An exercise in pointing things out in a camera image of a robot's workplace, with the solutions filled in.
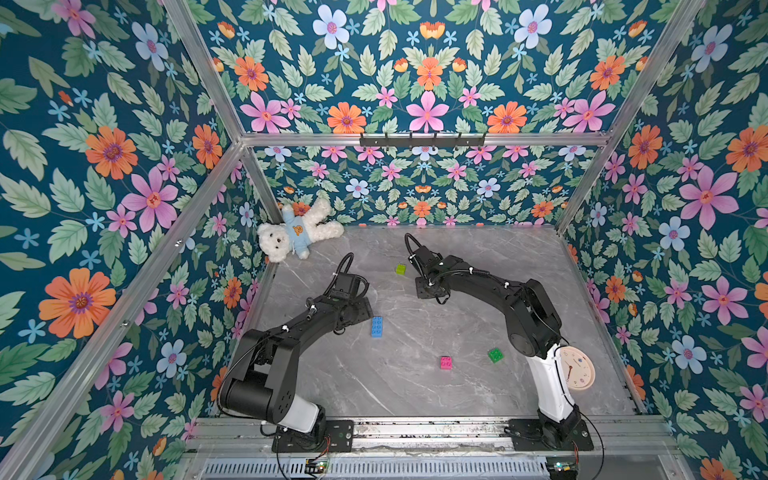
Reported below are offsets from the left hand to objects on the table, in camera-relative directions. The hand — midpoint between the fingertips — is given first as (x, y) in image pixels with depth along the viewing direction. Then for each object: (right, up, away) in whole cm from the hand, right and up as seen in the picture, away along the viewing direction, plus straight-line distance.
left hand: (365, 310), depth 93 cm
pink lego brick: (+25, -14, -9) cm, 29 cm away
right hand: (+22, +7, +6) cm, 24 cm away
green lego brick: (+39, -12, -7) cm, 42 cm away
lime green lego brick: (+11, +12, +12) cm, 20 cm away
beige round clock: (+61, -14, -11) cm, 64 cm away
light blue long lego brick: (+4, -5, -1) cm, 6 cm away
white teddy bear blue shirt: (-28, +25, +15) cm, 40 cm away
